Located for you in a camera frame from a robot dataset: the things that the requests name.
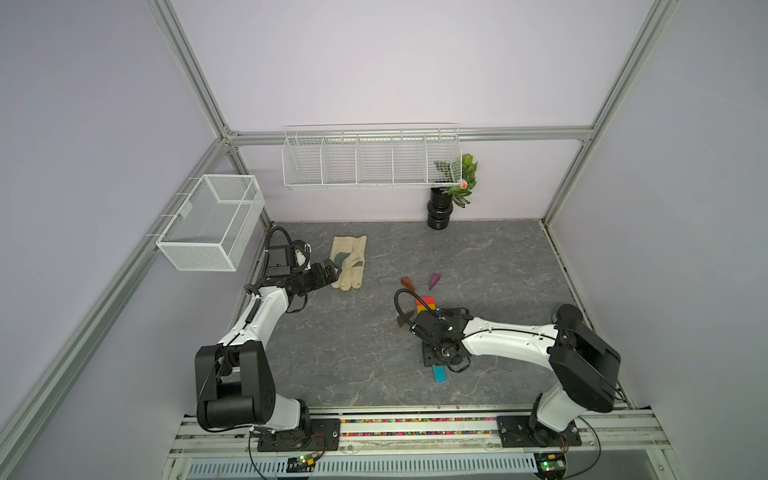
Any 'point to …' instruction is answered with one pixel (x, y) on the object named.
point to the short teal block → (439, 374)
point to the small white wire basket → (212, 228)
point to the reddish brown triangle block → (407, 283)
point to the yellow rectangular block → (421, 308)
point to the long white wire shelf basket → (372, 155)
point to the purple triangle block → (434, 279)
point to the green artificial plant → (463, 170)
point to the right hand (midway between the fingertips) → (431, 355)
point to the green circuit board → (550, 465)
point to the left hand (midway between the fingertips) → (330, 274)
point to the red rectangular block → (428, 300)
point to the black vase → (439, 209)
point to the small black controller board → (300, 464)
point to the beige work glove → (348, 252)
